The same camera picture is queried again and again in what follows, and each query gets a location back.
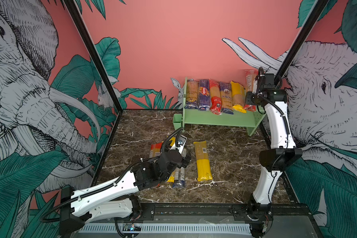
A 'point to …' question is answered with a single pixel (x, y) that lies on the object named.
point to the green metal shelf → (251, 120)
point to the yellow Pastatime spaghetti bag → (238, 97)
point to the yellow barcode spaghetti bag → (204, 172)
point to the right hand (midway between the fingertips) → (249, 94)
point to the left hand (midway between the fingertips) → (180, 145)
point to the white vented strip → (171, 228)
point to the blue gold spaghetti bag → (192, 94)
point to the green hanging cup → (177, 121)
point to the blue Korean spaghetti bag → (226, 98)
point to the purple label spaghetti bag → (179, 178)
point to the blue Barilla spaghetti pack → (204, 103)
